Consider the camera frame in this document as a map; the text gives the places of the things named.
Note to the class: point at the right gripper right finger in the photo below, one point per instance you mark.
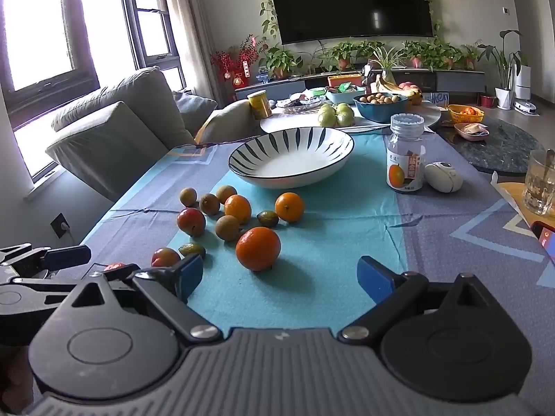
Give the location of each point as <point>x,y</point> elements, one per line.
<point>396,297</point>

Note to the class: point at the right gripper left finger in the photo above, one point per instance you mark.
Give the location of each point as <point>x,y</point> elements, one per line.
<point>168,289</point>

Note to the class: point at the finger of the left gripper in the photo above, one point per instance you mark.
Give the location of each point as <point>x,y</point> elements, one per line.
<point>64,258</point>

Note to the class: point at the red plum fruit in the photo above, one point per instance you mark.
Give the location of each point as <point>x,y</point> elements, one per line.
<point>191,221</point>

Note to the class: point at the brown round fruit front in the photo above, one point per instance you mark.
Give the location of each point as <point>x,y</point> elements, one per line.
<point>227,228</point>

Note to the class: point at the brown round fruit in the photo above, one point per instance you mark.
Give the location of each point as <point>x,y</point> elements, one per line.
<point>224,192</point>
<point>189,197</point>
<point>209,204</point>
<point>227,228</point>

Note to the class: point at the large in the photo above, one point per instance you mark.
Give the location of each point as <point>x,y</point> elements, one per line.
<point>258,248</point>

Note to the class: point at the orange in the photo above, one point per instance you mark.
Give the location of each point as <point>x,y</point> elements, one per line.
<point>290,207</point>
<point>238,207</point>

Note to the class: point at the blue bowl of brown fruits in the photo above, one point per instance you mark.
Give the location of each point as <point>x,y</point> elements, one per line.
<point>380,110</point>

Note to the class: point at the near red plum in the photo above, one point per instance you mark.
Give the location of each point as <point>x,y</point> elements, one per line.
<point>165,257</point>

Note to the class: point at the small green fruit near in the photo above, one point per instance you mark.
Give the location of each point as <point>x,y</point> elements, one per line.
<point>192,248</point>

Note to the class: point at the small green fruit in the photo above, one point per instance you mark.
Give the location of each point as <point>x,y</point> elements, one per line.
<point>192,248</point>
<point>268,218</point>

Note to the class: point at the blue patterned tablecloth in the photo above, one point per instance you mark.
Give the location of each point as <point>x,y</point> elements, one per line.
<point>351,214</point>

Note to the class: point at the brown round fruit back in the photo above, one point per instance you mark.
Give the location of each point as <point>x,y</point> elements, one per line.
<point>224,192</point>

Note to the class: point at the small green fruit middle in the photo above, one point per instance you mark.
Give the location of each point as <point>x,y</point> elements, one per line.
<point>268,218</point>

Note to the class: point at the grey sofa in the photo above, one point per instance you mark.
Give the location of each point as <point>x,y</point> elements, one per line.
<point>109,138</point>

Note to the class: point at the white oval gadget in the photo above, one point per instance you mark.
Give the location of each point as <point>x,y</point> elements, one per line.
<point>443,177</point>

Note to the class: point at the clear jar with white lid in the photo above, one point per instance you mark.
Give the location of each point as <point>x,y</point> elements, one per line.
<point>405,153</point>

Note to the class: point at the smartphone at edge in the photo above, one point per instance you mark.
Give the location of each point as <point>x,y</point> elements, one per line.
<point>545,234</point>

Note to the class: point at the white bowl with blue stripes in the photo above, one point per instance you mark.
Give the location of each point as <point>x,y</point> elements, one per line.
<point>291,158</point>

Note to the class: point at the glass mug with spoon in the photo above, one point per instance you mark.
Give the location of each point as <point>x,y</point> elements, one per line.
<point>538,193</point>

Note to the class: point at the pink dish with snacks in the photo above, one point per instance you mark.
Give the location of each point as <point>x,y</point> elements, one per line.
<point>473,132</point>

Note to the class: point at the dark round marble table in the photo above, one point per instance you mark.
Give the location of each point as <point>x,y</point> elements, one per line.
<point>505,151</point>

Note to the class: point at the green apples on tray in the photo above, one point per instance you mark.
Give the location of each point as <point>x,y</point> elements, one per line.
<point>341,115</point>

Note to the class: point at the yellow basket of oranges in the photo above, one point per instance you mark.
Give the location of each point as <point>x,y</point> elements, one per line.
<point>460,113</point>

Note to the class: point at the round white coffee table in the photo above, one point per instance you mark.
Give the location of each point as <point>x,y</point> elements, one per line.
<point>279,120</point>

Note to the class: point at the banana bunch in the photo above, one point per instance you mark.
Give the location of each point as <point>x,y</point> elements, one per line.
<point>407,89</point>

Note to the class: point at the yellow tin can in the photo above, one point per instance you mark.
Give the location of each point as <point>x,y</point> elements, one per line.
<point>259,104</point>

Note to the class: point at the light blue snack container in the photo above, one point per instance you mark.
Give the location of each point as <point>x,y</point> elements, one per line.
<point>348,97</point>

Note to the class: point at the tv console cabinet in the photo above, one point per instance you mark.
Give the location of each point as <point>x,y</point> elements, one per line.
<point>453,82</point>

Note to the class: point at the red festive decoration plant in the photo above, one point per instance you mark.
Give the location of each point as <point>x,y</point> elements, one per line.
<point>234,64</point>

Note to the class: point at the white robot vacuum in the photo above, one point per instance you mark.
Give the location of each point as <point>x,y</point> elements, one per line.
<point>525,107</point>

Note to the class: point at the tall potted plant white pot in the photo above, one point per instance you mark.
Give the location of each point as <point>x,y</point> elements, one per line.
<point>508,66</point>

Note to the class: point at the wall power socket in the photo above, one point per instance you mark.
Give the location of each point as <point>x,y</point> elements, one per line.
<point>60,225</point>

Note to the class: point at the black wall television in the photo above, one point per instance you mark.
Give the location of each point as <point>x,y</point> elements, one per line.
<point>316,20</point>

